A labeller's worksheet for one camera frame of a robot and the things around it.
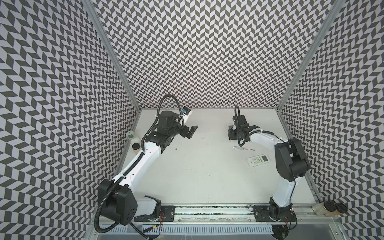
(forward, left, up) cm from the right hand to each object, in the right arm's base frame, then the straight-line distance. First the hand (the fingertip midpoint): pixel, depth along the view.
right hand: (232, 136), depth 98 cm
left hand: (-4, +26, +22) cm, 34 cm away
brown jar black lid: (-42, -45, 0) cm, 62 cm away
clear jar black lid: (-42, -36, +1) cm, 55 cm away
